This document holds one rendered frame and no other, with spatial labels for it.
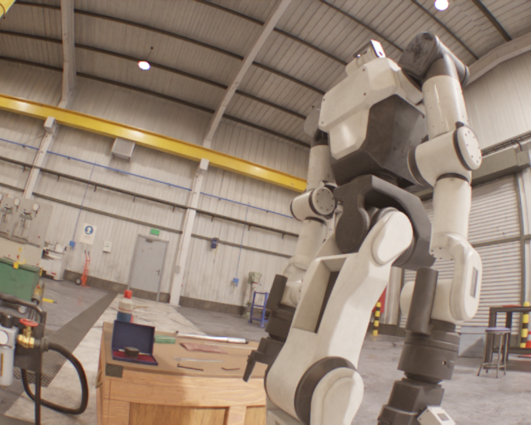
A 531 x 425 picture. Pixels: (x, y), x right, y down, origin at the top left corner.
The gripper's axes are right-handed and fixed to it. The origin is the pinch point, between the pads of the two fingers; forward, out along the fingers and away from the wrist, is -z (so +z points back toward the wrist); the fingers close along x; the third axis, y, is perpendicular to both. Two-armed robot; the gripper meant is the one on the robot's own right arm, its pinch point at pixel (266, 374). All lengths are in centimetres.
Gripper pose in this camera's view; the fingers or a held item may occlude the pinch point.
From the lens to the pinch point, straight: 83.2
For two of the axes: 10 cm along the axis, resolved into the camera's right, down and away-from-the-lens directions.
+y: 4.5, -1.8, -8.7
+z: 3.2, -8.8, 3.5
